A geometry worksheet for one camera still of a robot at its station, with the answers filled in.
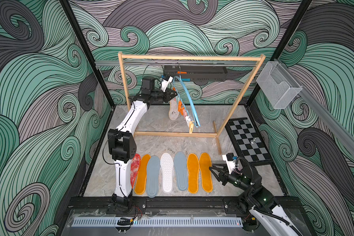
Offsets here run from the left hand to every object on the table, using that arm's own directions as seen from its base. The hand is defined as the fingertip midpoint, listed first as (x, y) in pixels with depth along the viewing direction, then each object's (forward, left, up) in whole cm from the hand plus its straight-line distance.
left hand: (176, 91), depth 84 cm
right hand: (-37, -19, -20) cm, 46 cm away
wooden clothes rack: (-11, -28, -28) cm, 42 cm away
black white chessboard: (-16, -47, -29) cm, 57 cm away
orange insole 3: (-30, -18, -32) cm, 47 cm away
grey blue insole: (-36, +14, -34) cm, 51 cm away
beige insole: (+1, +2, -19) cm, 19 cm away
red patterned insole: (-33, +25, -31) cm, 52 cm away
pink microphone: (-40, -29, -11) cm, 51 cm away
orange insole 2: (-33, -10, -31) cm, 46 cm away
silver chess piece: (-18, -50, -27) cm, 59 cm away
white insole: (-30, +5, -31) cm, 44 cm away
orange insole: (-42, +20, -33) cm, 57 cm away
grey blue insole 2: (-31, -3, -32) cm, 45 cm away
